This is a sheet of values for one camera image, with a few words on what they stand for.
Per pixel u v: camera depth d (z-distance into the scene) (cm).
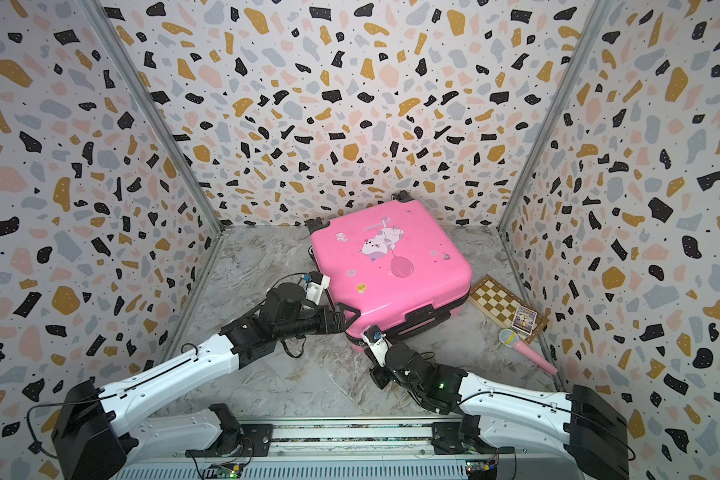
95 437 37
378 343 66
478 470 72
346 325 67
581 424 43
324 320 65
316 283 69
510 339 89
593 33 74
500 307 97
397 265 82
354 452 73
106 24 71
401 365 57
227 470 70
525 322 90
